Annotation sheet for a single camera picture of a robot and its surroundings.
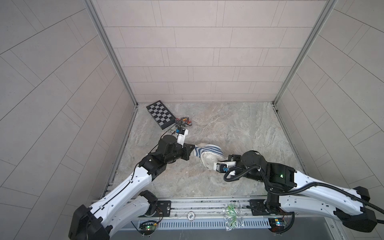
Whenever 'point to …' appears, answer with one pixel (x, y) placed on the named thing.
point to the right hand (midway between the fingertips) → (217, 164)
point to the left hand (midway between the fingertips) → (197, 146)
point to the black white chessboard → (162, 115)
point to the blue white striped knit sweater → (209, 148)
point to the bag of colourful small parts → (182, 122)
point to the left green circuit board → (147, 227)
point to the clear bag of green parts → (233, 217)
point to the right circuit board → (277, 225)
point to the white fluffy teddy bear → (209, 159)
